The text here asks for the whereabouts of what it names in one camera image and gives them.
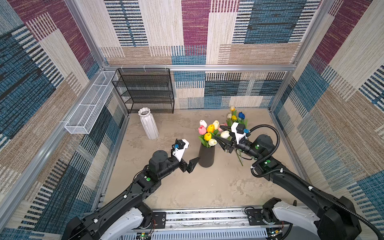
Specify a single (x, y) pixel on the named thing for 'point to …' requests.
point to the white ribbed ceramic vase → (149, 122)
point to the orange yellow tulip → (211, 128)
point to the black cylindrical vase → (207, 155)
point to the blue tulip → (241, 116)
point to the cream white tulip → (216, 124)
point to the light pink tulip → (219, 129)
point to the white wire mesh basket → (85, 115)
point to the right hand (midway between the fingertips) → (217, 132)
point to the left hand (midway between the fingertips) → (194, 149)
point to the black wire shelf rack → (147, 87)
